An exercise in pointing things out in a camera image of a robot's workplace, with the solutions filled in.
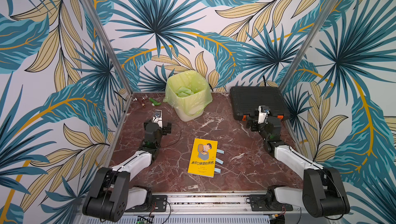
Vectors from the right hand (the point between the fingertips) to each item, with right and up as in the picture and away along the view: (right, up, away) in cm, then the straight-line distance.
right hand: (255, 115), depth 88 cm
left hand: (-54, -2, -1) cm, 54 cm away
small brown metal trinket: (-72, +6, +22) cm, 75 cm away
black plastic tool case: (0, +9, +21) cm, 23 cm away
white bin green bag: (-40, +14, +13) cm, 44 cm away
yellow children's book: (-30, -25, -2) cm, 39 cm away
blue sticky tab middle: (-21, -26, 0) cm, 33 cm away
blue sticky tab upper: (-20, -21, +3) cm, 29 cm away
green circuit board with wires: (-59, -49, -16) cm, 78 cm away
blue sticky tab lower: (-22, -29, -4) cm, 37 cm away
